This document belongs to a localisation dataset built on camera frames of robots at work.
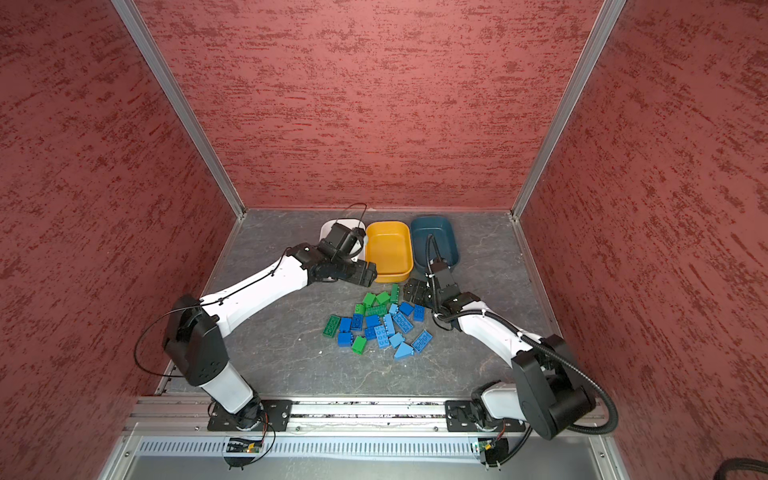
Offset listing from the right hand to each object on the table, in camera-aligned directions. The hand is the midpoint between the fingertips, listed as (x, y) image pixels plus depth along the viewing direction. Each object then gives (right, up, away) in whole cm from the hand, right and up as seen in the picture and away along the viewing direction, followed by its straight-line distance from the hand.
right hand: (411, 297), depth 88 cm
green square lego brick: (-13, -2, +5) cm, 14 cm away
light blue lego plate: (+3, -13, -1) cm, 14 cm away
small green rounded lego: (-16, -4, +4) cm, 17 cm away
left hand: (-15, +7, -4) cm, 17 cm away
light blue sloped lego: (-3, -14, -5) cm, 15 cm away
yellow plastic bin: (-7, +15, +20) cm, 26 cm away
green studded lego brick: (-5, 0, +6) cm, 8 cm away
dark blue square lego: (-20, -12, -3) cm, 23 cm away
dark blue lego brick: (+2, -6, +4) cm, 7 cm away
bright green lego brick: (-16, -13, -4) cm, 21 cm away
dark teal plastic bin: (+13, +22, +24) cm, 35 cm away
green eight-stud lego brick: (-10, -5, +4) cm, 12 cm away
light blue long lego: (-3, -8, +1) cm, 9 cm away
